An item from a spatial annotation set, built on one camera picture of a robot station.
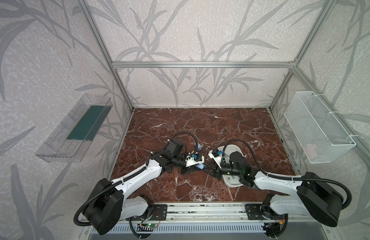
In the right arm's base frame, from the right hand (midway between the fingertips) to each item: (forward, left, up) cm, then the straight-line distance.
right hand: (204, 162), depth 78 cm
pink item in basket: (+2, -53, +9) cm, 53 cm away
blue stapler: (-4, +6, +12) cm, 14 cm away
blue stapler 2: (+15, +2, -11) cm, 19 cm away
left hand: (0, +2, +1) cm, 2 cm away
